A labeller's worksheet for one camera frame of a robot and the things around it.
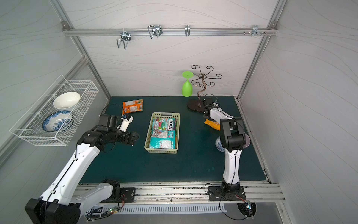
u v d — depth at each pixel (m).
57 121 0.65
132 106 1.10
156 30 0.76
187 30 0.79
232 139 0.56
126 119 0.68
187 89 0.94
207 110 0.78
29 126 0.57
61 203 0.38
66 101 0.72
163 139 0.86
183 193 0.75
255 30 0.77
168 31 0.78
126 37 0.78
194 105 1.16
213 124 0.98
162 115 1.01
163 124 0.96
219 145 0.92
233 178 0.63
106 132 0.56
